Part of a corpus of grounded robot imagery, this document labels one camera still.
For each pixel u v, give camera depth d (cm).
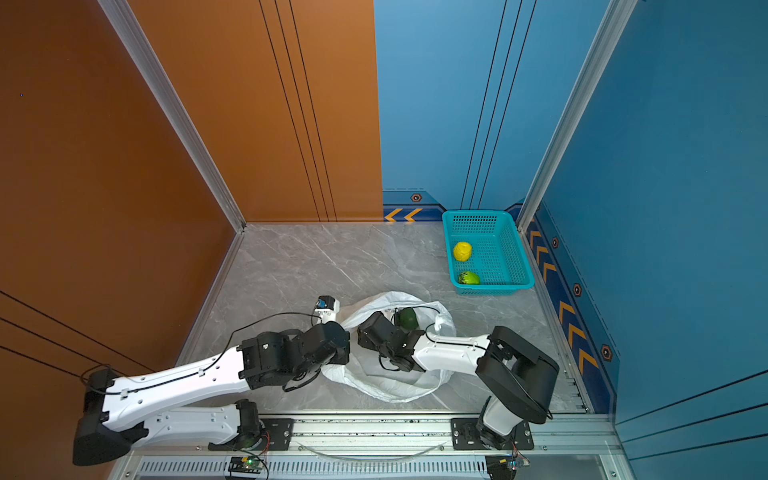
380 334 66
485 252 111
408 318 87
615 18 70
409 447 73
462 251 105
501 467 71
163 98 83
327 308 63
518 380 44
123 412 40
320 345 51
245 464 71
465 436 72
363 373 80
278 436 74
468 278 97
